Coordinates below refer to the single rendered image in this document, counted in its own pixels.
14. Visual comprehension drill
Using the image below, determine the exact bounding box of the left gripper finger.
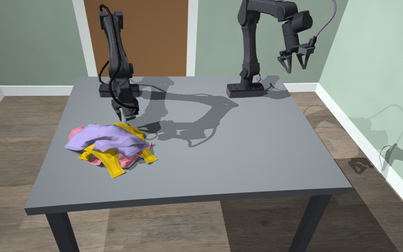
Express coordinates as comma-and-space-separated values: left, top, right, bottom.
296, 53, 310, 69
278, 55, 292, 74

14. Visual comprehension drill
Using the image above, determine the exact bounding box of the yellow cloth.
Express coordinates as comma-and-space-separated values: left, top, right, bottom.
78, 123, 158, 179

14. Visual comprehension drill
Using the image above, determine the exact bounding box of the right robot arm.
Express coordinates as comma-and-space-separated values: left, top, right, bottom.
99, 11, 139, 103

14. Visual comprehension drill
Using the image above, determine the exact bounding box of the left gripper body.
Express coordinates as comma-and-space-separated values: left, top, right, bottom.
277, 34, 317, 58

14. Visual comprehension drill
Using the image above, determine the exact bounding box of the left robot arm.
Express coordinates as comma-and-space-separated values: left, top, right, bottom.
227, 0, 313, 92

